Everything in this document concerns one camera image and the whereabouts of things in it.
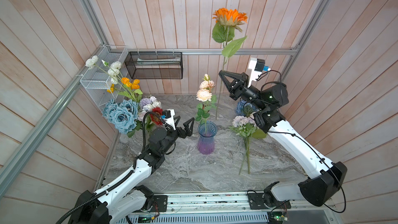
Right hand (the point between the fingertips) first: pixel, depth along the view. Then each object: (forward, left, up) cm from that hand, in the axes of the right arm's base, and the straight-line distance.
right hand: (218, 76), depth 53 cm
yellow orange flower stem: (+10, +40, -17) cm, 44 cm away
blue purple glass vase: (-1, +3, -36) cm, 36 cm away
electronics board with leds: (-36, -30, -53) cm, 71 cm away
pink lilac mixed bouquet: (+5, +32, -22) cm, 40 cm away
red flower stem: (-2, +27, -22) cm, 35 cm away
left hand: (0, +12, -27) cm, 29 cm away
